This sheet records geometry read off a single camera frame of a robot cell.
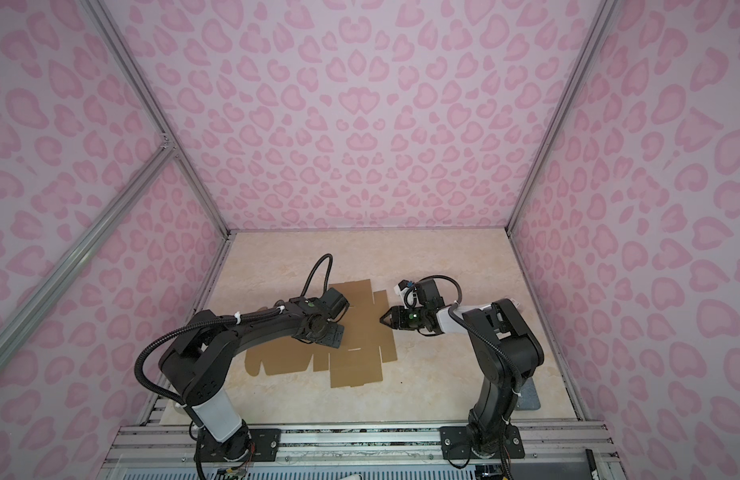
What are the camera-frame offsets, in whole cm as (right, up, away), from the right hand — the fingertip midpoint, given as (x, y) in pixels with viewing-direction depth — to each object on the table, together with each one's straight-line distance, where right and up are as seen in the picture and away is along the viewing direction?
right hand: (387, 318), depth 92 cm
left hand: (-19, -4, 0) cm, 19 cm away
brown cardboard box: (-9, -11, -4) cm, 15 cm away
